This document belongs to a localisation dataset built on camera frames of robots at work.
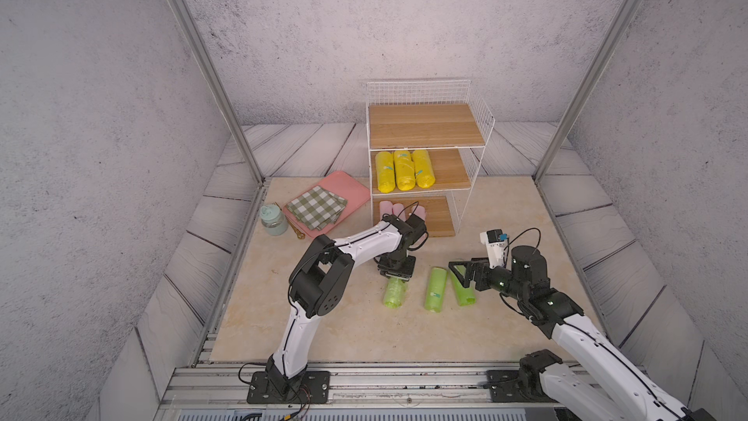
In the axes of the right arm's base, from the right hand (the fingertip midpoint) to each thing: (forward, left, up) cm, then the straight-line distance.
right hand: (464, 263), depth 78 cm
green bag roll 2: (-4, -2, -12) cm, 13 cm away
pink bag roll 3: (+27, +9, -12) cm, 31 cm away
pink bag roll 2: (+27, +17, -11) cm, 34 cm away
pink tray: (+45, +41, -16) cm, 63 cm away
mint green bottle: (+20, +59, -7) cm, 63 cm away
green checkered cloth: (+31, +47, -15) cm, 59 cm away
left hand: (+2, +15, -14) cm, 21 cm away
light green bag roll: (-3, +18, -11) cm, 22 cm away
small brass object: (+20, +51, -16) cm, 57 cm away
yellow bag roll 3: (+22, +10, +11) cm, 27 cm away
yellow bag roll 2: (+23, +15, +12) cm, 30 cm away
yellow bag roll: (+23, +21, +12) cm, 33 cm away
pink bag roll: (+28, +22, -10) cm, 37 cm away
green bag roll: (-2, +6, -13) cm, 15 cm away
